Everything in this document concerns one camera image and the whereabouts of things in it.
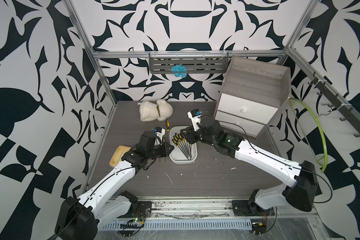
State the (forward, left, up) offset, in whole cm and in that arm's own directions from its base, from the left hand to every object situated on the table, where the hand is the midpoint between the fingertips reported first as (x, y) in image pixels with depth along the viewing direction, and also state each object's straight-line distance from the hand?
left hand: (173, 144), depth 79 cm
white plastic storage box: (0, -2, -16) cm, 16 cm away
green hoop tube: (+2, -65, +17) cm, 67 cm away
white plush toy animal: (+27, +15, -5) cm, 32 cm away
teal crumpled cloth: (+41, -5, +18) cm, 45 cm away
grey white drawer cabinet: (+20, -43, +15) cm, 50 cm away
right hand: (+4, -5, +10) cm, 12 cm away
